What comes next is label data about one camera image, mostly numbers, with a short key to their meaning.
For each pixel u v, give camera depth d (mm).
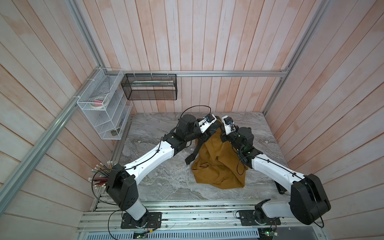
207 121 624
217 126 780
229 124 684
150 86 1028
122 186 419
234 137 700
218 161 815
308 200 415
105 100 760
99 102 719
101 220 749
